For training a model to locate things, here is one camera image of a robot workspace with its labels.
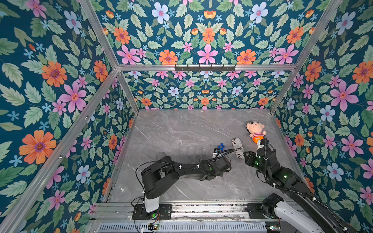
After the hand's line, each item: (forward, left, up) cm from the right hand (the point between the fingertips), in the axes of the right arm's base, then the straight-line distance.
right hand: (248, 151), depth 77 cm
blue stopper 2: (+14, +11, -16) cm, 24 cm away
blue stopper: (+11, +11, -17) cm, 23 cm away
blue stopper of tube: (+12, +12, -17) cm, 24 cm away
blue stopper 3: (+13, +14, -16) cm, 25 cm away
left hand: (-3, +13, -14) cm, 19 cm away
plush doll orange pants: (+23, -12, -9) cm, 28 cm away
